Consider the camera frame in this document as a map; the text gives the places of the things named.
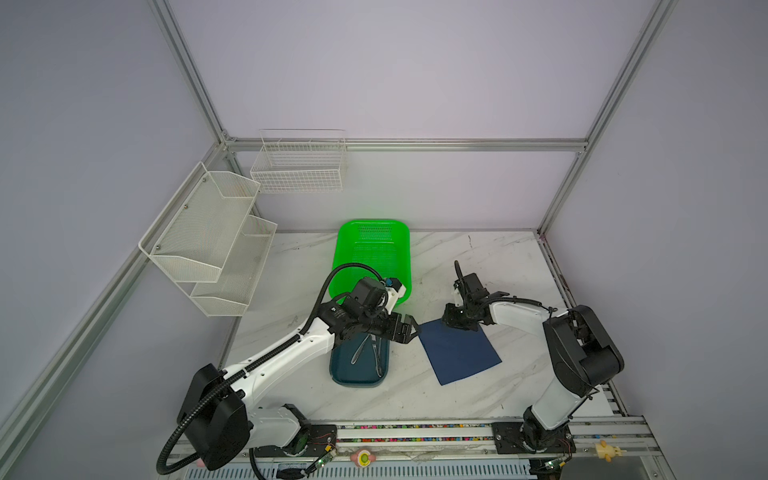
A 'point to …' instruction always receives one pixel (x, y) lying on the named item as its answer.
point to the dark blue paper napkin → (457, 353)
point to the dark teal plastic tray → (364, 372)
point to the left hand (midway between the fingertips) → (405, 329)
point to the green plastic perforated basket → (382, 244)
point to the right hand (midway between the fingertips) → (443, 319)
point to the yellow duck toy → (607, 451)
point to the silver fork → (363, 342)
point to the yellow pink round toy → (363, 458)
